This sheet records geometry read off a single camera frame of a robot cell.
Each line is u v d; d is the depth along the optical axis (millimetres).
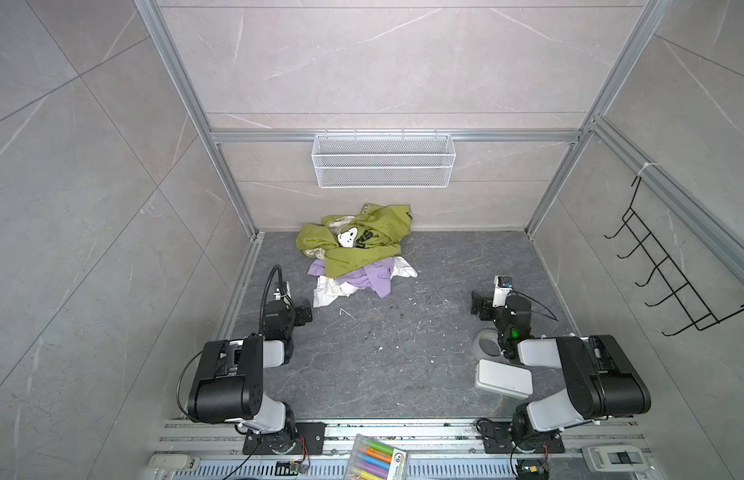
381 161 1007
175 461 678
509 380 794
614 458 690
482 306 836
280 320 706
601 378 439
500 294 822
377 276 987
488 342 896
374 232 1026
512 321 715
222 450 731
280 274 765
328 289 989
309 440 732
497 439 729
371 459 699
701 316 582
